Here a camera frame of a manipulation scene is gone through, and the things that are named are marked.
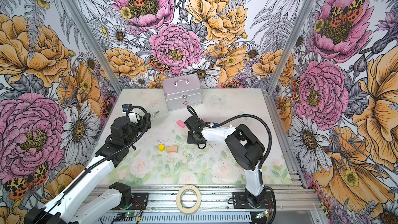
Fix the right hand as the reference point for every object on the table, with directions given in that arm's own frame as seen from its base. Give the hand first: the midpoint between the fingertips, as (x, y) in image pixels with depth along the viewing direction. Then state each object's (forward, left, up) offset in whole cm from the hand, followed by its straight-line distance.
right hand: (193, 144), depth 93 cm
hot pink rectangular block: (+15, +8, -1) cm, 18 cm away
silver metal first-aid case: (+31, +7, +14) cm, 34 cm away
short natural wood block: (-3, +11, +2) cm, 12 cm away
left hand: (+4, +24, +21) cm, 32 cm away
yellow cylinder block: (-2, +18, +2) cm, 18 cm away
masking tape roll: (-33, +2, +2) cm, 33 cm away
